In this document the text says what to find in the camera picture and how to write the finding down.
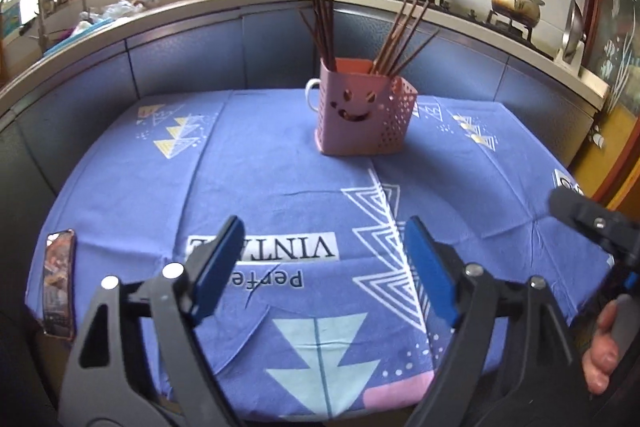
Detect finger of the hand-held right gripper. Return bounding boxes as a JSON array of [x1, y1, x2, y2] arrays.
[[548, 188, 640, 269]]

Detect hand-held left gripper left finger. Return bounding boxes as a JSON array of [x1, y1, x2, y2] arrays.
[[59, 215, 246, 427]]

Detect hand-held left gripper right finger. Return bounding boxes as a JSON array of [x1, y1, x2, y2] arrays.
[[403, 216, 592, 427]]

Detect pink plastic utensil holder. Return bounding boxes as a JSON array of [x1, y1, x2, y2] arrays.
[[314, 57, 419, 156]]

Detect bundle of wooden chopsticks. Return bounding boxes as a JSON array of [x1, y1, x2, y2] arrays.
[[298, 0, 442, 78]]

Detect person's right hand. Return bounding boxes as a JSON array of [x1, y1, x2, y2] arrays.
[[581, 299, 627, 396]]

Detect blue printed tablecloth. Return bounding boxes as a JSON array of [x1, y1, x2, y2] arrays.
[[25, 87, 617, 414]]

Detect smartphone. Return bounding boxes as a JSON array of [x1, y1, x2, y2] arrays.
[[42, 229, 77, 341]]

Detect steel pot lid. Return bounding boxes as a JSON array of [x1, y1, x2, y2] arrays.
[[560, 0, 589, 64]]

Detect glass door with flower print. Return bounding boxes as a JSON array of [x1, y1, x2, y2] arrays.
[[570, 0, 640, 210]]

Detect grey kitchen cabinets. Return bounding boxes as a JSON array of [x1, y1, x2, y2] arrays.
[[0, 0, 613, 228]]

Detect white clay pot with lid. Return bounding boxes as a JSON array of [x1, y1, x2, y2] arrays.
[[490, 0, 546, 26]]

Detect gas stove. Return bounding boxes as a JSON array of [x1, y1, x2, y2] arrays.
[[386, 0, 557, 58]]

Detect white plastic bags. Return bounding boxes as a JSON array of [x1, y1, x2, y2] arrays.
[[101, 0, 147, 21]]

